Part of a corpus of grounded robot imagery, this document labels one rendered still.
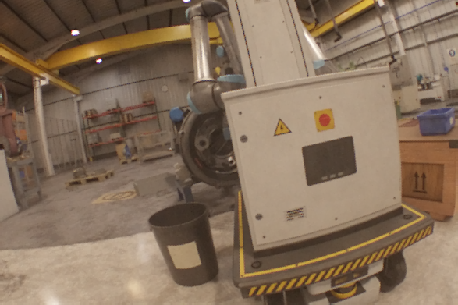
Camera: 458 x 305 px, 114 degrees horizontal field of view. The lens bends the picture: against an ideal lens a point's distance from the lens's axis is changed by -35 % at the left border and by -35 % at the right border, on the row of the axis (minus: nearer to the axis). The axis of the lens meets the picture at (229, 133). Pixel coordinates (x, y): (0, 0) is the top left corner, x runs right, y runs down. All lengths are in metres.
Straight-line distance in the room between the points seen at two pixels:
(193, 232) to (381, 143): 0.84
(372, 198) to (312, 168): 0.25
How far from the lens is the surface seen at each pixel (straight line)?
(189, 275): 1.19
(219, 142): 1.83
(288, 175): 0.67
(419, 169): 1.48
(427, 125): 1.49
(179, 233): 1.06
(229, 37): 1.49
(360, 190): 0.78
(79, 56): 14.07
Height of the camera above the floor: 0.76
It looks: 3 degrees down
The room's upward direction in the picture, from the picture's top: 12 degrees counter-clockwise
